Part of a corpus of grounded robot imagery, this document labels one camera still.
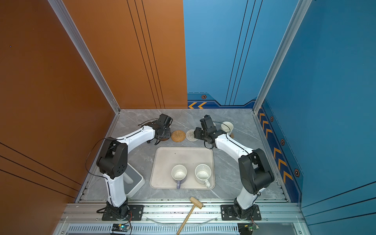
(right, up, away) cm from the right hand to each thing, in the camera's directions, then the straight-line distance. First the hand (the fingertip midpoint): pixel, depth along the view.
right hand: (196, 132), depth 92 cm
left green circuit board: (-38, -45, -21) cm, 62 cm away
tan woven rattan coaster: (-13, -3, +11) cm, 17 cm away
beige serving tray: (-20, -16, 0) cm, 25 cm away
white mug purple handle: (-11, -24, -5) cm, 27 cm away
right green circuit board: (+24, -45, -22) cm, 55 cm away
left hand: (-20, 0, +6) cm, 21 cm away
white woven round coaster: (-4, -3, +11) cm, 12 cm away
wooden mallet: (0, -36, -16) cm, 39 cm away
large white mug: (+3, -23, -7) cm, 24 cm away
